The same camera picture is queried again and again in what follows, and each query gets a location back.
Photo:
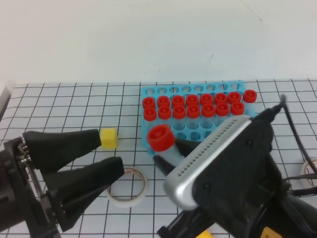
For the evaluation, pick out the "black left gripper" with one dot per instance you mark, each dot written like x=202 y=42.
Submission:
x=69 y=192

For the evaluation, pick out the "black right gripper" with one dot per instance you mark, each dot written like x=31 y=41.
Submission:
x=233 y=188

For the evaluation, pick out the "clear tube red cap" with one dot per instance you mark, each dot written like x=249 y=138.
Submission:
x=162 y=141

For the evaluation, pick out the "red capped tube in rack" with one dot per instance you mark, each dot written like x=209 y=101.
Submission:
x=179 y=115
x=220 y=98
x=163 y=101
x=150 y=117
x=249 y=96
x=193 y=114
x=206 y=99
x=164 y=114
x=233 y=97
x=192 y=99
x=148 y=102
x=177 y=100

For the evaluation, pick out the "blue test tube rack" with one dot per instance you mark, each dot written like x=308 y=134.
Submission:
x=198 y=134

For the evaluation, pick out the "white checkered grid cloth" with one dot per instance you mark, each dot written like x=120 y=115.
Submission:
x=62 y=107

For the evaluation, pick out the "yellow foam cube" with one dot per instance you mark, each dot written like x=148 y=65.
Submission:
x=109 y=138

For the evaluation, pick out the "left white tape roll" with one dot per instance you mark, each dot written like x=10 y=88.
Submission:
x=122 y=203

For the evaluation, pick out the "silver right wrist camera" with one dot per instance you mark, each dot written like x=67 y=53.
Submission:
x=178 y=184

